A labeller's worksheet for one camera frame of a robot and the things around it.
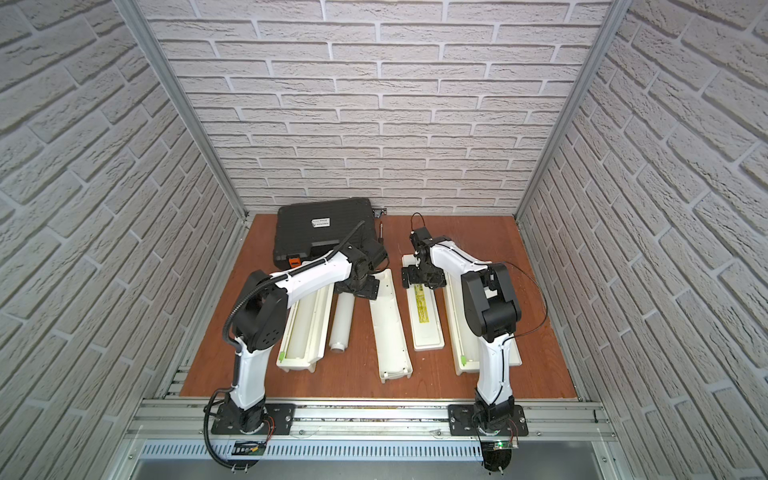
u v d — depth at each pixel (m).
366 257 0.69
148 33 0.73
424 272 0.84
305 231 1.09
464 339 0.81
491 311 0.53
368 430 0.73
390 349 0.86
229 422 0.74
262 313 0.51
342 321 0.87
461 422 0.74
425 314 0.90
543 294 1.03
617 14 0.69
